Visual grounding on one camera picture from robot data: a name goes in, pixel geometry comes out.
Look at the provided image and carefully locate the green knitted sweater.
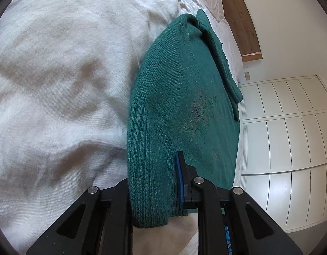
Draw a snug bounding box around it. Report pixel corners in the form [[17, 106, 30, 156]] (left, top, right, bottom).
[[127, 10, 243, 228]]

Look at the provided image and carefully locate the white wardrobe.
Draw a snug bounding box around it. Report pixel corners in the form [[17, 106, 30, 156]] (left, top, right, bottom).
[[239, 75, 327, 232]]

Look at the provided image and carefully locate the white bed duvet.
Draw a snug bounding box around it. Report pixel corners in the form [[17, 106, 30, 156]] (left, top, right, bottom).
[[0, 0, 242, 254]]

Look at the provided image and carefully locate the wooden headboard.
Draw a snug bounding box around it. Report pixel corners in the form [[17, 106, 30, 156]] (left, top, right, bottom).
[[222, 0, 263, 63]]

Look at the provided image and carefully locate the beige wall switch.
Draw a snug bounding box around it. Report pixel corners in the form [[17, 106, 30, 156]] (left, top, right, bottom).
[[244, 72, 251, 81]]

